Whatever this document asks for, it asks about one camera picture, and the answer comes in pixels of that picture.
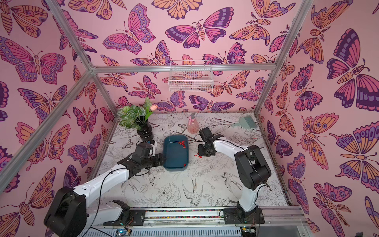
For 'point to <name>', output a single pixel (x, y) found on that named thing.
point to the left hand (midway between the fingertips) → (165, 157)
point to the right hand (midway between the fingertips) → (199, 153)
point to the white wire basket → (191, 76)
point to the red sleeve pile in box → (182, 143)
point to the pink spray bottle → (192, 125)
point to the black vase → (145, 131)
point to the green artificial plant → (132, 116)
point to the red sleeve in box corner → (184, 165)
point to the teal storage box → (175, 147)
